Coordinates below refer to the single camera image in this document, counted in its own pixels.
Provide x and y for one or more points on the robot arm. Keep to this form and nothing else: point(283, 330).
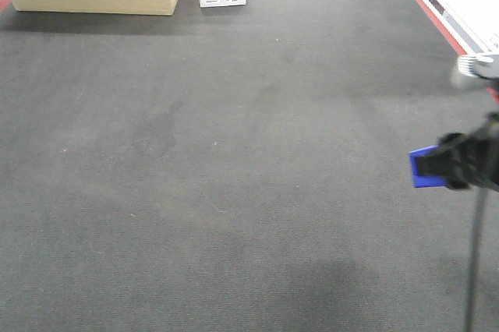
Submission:
point(473, 71)

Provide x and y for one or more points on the dark grey belt conveyor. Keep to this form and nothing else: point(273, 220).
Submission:
point(234, 152)

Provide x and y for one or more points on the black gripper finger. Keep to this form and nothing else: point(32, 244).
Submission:
point(452, 142)
point(440, 164)

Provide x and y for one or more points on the blue plastic box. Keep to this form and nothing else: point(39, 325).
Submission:
point(429, 182)

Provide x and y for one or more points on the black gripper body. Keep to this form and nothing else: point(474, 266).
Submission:
point(485, 156)

